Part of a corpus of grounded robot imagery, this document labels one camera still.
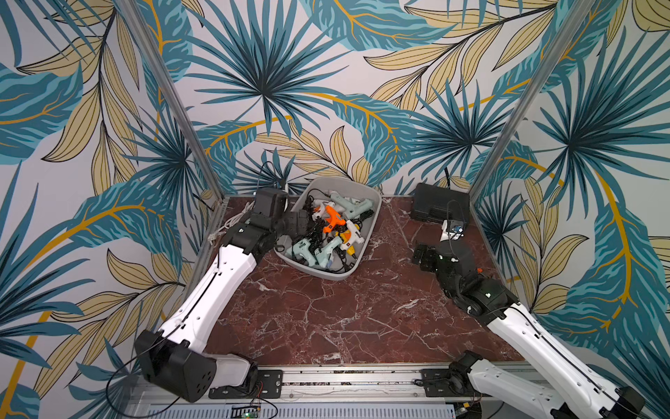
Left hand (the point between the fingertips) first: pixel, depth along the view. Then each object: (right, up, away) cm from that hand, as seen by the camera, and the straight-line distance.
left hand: (287, 217), depth 76 cm
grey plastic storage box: (+17, +2, +30) cm, 35 cm away
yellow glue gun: (+20, -12, +21) cm, 31 cm away
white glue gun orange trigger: (+21, -6, +22) cm, 31 cm away
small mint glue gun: (+9, -12, +18) cm, 24 cm away
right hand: (+42, -8, -3) cm, 42 cm away
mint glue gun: (+2, -10, +19) cm, 22 cm away
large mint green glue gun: (+21, +5, +32) cm, 39 cm away
